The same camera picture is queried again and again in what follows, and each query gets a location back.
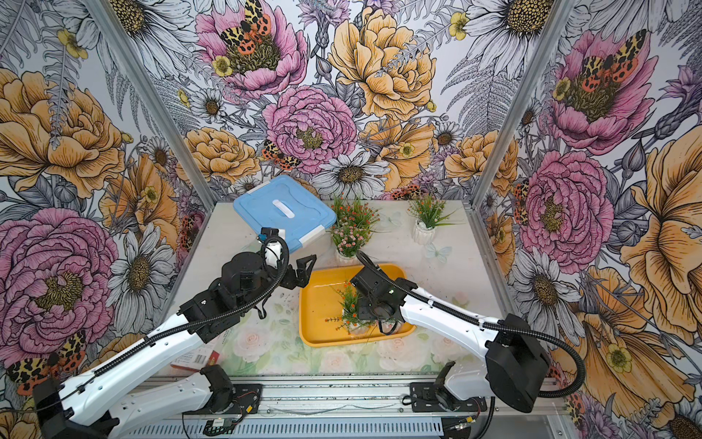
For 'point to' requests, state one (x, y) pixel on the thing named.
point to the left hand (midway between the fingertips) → (300, 261)
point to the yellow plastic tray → (321, 301)
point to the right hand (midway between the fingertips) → (368, 315)
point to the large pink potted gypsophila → (347, 240)
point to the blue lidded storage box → (286, 204)
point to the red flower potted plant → (353, 213)
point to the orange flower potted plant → (353, 324)
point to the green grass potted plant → (428, 210)
